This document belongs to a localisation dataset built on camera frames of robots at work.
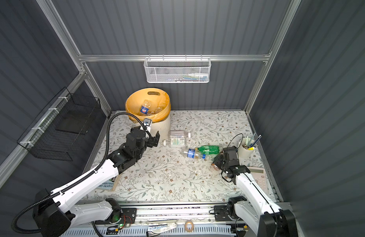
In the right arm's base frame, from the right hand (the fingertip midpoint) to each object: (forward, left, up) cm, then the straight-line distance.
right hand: (219, 159), depth 86 cm
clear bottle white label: (+14, +27, -3) cm, 30 cm away
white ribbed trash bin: (+18, +35, +9) cm, 40 cm away
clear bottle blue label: (+33, +48, +12) cm, 59 cm away
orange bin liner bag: (+36, +43, +12) cm, 57 cm away
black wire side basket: (+4, +84, +22) cm, 87 cm away
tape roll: (-32, +17, -6) cm, 37 cm away
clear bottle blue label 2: (+5, +14, -2) cm, 15 cm away
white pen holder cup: (+6, -16, +4) cm, 18 cm away
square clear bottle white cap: (+19, +25, -2) cm, 32 cm away
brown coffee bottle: (-6, +4, +2) cm, 7 cm away
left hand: (+6, +38, +20) cm, 44 cm away
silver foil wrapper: (-34, +33, -5) cm, 48 cm away
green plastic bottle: (+8, +5, -3) cm, 10 cm away
